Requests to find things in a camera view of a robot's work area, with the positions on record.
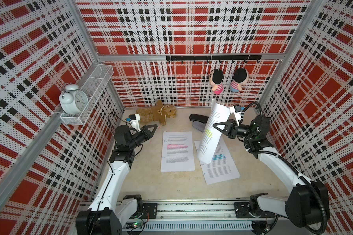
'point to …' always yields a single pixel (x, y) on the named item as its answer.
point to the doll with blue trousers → (240, 78)
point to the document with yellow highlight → (212, 135)
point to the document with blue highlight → (221, 167)
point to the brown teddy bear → (159, 112)
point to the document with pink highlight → (177, 153)
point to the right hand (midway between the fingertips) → (216, 126)
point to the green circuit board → (134, 225)
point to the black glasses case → (195, 117)
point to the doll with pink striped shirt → (216, 78)
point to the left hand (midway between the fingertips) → (159, 125)
